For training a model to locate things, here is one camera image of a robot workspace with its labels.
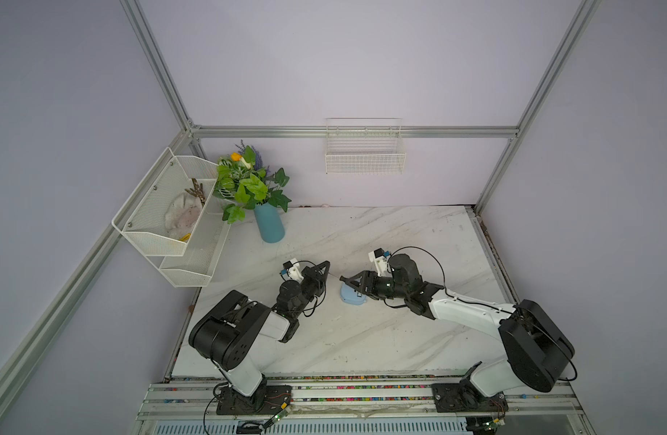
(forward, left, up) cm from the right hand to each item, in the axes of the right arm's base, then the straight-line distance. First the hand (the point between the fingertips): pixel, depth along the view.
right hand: (350, 287), depth 82 cm
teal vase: (+31, +30, -4) cm, 44 cm away
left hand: (+8, +6, +3) cm, 10 cm away
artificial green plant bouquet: (+28, +34, +22) cm, 49 cm away
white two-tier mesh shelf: (+13, +50, +18) cm, 55 cm away
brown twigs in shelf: (+23, +47, +20) cm, 56 cm away
